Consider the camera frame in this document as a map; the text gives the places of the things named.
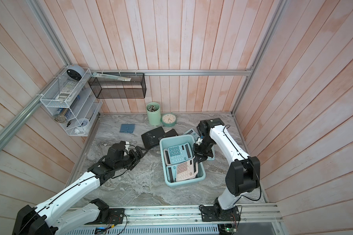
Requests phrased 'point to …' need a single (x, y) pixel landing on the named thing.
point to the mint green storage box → (165, 141)
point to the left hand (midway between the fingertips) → (144, 156)
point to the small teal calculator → (172, 172)
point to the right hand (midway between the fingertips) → (195, 160)
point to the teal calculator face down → (213, 150)
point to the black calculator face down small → (171, 132)
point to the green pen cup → (153, 110)
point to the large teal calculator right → (191, 132)
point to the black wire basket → (106, 88)
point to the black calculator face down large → (151, 139)
